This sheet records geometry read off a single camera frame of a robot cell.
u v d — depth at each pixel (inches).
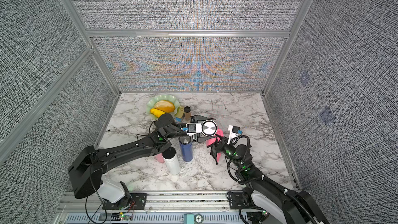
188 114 38.5
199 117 23.3
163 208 28.8
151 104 42.1
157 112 39.6
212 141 28.6
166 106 40.7
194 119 23.2
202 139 23.4
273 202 20.7
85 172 16.5
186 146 29.3
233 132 27.6
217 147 27.6
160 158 32.6
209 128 22.6
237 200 28.9
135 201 28.8
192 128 20.0
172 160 26.0
